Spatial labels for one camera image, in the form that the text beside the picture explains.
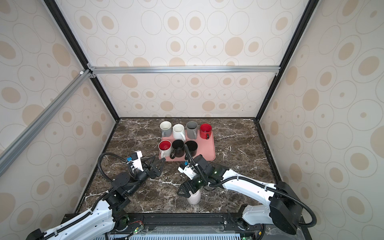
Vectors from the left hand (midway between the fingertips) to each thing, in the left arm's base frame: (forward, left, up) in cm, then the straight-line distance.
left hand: (163, 158), depth 71 cm
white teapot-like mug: (+32, -3, -19) cm, 37 cm away
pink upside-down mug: (-14, -15, -15) cm, 26 cm away
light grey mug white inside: (+32, +5, -16) cm, 36 cm away
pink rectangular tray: (+21, -23, -24) cm, 39 cm away
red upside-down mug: (+33, -22, -20) cm, 45 cm away
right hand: (-10, -10, -13) cm, 19 cm away
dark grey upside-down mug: (+30, -13, -14) cm, 35 cm away
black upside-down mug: (+15, -4, -18) cm, 24 cm away
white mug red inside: (+18, +5, -21) cm, 29 cm away
